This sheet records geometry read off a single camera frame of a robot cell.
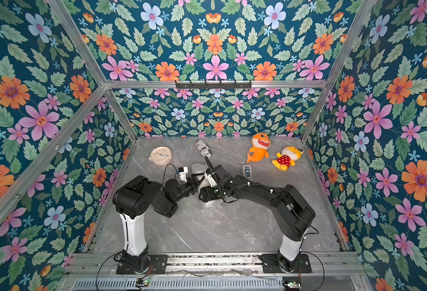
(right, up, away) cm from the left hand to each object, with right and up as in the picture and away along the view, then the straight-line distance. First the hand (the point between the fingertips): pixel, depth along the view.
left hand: (207, 176), depth 90 cm
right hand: (+1, -7, -3) cm, 8 cm away
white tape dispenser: (+21, +1, +9) cm, 23 cm away
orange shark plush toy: (+30, +18, +18) cm, 40 cm away
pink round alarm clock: (-30, +10, +18) cm, 37 cm away
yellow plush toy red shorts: (+46, +10, +14) cm, 49 cm away
